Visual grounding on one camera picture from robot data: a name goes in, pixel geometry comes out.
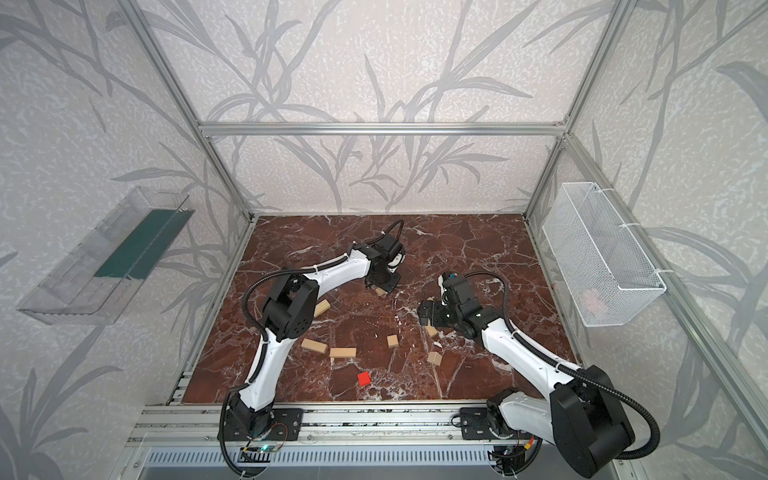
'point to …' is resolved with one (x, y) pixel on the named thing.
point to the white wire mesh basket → (608, 275)
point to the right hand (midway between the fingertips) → (431, 301)
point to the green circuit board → (268, 448)
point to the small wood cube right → (434, 358)
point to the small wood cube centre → (392, 341)
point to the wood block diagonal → (431, 330)
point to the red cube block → (364, 378)
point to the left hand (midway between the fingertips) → (395, 275)
